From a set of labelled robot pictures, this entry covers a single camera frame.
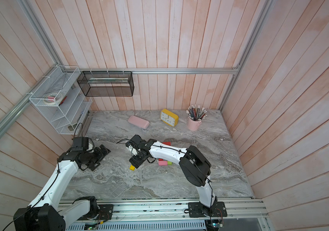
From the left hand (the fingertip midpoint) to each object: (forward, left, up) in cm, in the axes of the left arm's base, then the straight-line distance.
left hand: (106, 157), depth 82 cm
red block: (+4, -32, -10) cm, 33 cm away
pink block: (+1, -33, -10) cm, 34 cm away
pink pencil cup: (+29, -55, -5) cm, 62 cm away
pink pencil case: (+35, -14, -8) cm, 38 cm away
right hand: (+2, -17, -6) cm, 18 cm away
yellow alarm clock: (+35, -38, -4) cm, 51 cm away
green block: (+1, -37, -10) cm, 38 cm away
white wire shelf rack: (+16, +21, +17) cm, 31 cm away
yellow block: (-3, -14, -8) cm, 16 cm away
